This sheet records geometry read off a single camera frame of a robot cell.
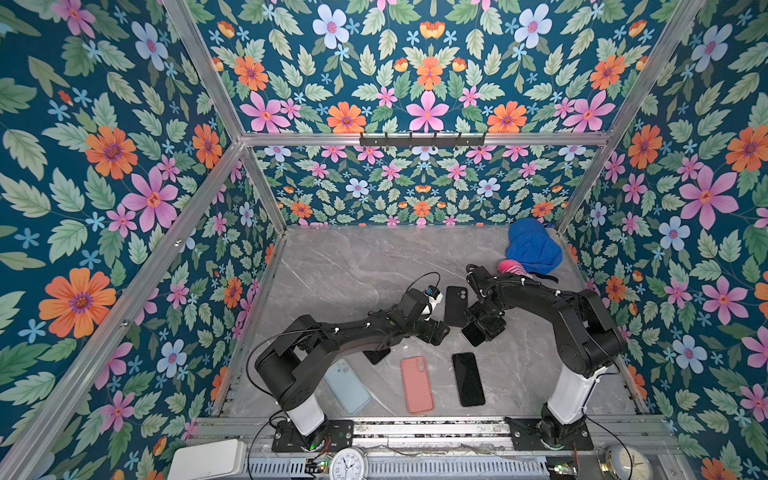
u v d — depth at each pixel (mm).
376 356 858
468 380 821
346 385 828
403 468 703
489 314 795
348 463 669
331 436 734
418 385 825
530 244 1110
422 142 930
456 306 989
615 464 651
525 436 732
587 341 495
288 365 458
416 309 693
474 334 858
